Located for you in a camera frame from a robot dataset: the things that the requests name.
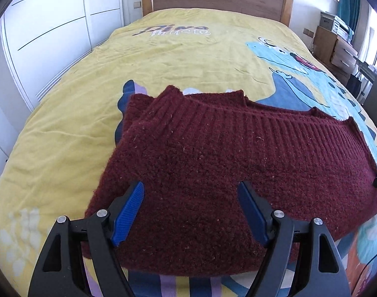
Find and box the black bag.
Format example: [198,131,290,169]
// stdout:
[346,71,366,97]

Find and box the white printer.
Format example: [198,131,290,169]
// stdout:
[319,11,353,43]

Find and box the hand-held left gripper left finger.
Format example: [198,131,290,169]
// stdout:
[28,181,145,297]

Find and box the wooden drawer cabinet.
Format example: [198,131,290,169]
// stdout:
[313,25,360,75]

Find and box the teal curtain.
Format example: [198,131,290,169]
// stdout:
[337,0,361,38]

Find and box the dark red knit sweater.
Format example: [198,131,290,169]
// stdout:
[84,84,377,277]

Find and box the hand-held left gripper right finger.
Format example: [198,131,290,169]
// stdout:
[237,181,351,297]

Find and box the white wardrobe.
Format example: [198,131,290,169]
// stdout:
[0,0,125,161]

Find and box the yellow dinosaur print bedspread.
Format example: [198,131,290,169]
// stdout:
[0,8,377,297]

